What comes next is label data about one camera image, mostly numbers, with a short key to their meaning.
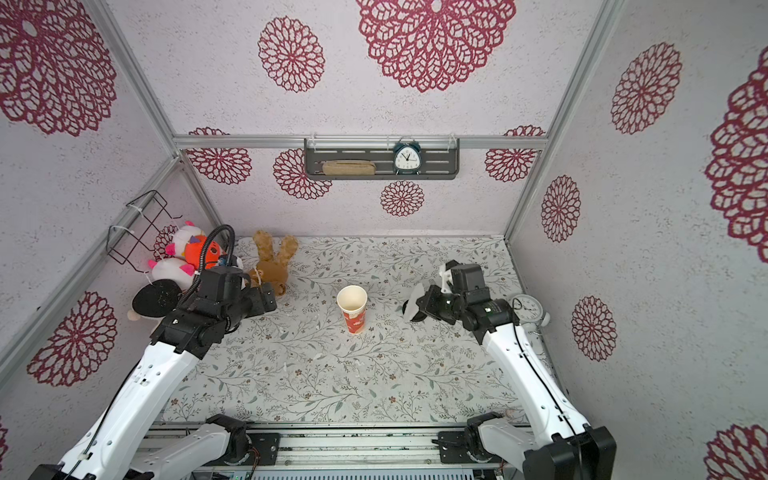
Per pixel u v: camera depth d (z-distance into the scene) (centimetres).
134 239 76
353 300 87
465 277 57
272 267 102
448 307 63
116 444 38
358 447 75
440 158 91
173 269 85
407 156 90
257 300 65
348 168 87
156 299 76
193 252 88
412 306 85
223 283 53
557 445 38
